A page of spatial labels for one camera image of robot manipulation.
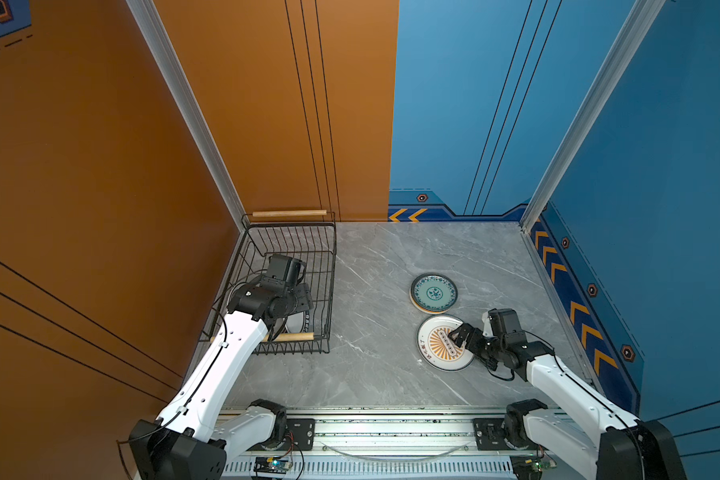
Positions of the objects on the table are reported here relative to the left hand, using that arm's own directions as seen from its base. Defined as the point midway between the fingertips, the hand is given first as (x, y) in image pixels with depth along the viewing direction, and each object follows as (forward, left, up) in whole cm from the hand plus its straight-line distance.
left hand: (297, 295), depth 78 cm
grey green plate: (+11, -40, -15) cm, 45 cm away
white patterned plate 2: (+1, +4, -16) cm, 17 cm away
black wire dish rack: (+31, +4, -9) cm, 32 cm away
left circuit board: (-35, +4, -20) cm, 40 cm away
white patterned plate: (-7, -39, -18) cm, 44 cm away
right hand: (-6, -45, -16) cm, 48 cm away
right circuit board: (-34, -58, -20) cm, 71 cm away
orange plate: (+5, -39, -17) cm, 43 cm away
